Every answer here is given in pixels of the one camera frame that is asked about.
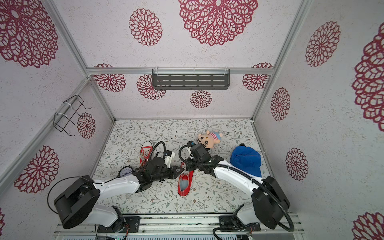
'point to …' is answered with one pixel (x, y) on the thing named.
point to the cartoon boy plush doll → (210, 138)
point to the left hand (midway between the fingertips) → (184, 170)
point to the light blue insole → (183, 184)
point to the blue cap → (246, 159)
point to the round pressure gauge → (125, 171)
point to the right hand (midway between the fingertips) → (185, 160)
